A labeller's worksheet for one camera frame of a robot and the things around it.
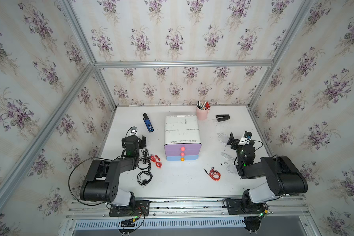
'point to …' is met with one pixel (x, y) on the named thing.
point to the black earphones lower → (143, 177)
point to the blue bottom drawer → (182, 158)
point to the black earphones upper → (144, 162)
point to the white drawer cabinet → (181, 129)
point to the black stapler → (224, 117)
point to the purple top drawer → (183, 147)
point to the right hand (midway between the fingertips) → (241, 135)
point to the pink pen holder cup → (202, 108)
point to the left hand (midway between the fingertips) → (135, 137)
